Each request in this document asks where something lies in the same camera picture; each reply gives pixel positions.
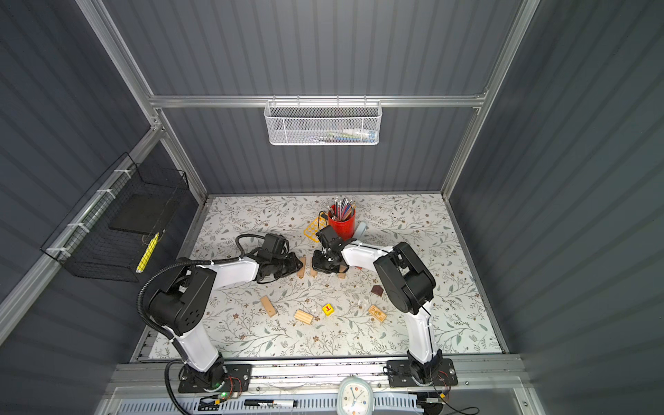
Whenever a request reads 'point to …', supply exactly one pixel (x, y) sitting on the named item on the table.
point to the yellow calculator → (318, 224)
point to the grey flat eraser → (360, 230)
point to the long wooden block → (268, 305)
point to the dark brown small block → (377, 290)
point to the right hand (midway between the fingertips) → (315, 268)
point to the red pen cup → (345, 229)
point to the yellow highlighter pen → (143, 259)
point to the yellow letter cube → (328, 309)
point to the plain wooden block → (341, 274)
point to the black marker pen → (271, 402)
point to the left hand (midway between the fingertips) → (303, 265)
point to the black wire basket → (108, 234)
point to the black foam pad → (140, 213)
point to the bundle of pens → (341, 210)
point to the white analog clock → (354, 397)
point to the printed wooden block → (377, 313)
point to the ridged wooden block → (303, 317)
